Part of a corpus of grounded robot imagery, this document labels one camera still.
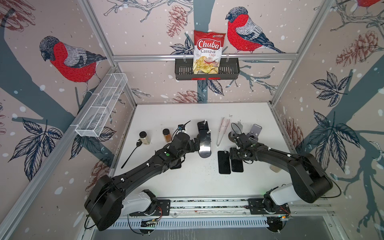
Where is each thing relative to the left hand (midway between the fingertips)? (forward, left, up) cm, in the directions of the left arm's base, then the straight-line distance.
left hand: (194, 140), depth 81 cm
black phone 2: (-8, -26, -17) cm, 32 cm away
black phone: (-9, +10, -15) cm, 20 cm away
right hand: (-2, -24, -16) cm, 29 cm away
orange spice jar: (+9, +17, -8) cm, 21 cm away
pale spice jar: (+8, +31, -9) cm, 34 cm away
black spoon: (+8, +37, -16) cm, 41 cm away
